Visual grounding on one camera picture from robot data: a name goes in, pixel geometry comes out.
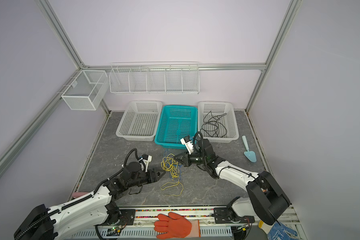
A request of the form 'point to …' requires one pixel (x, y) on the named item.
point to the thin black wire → (212, 126)
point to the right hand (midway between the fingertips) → (174, 159)
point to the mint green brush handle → (250, 155)
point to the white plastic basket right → (229, 121)
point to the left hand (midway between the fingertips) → (163, 175)
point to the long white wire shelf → (155, 77)
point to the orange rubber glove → (174, 226)
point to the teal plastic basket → (175, 122)
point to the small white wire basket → (87, 91)
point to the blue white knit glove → (277, 231)
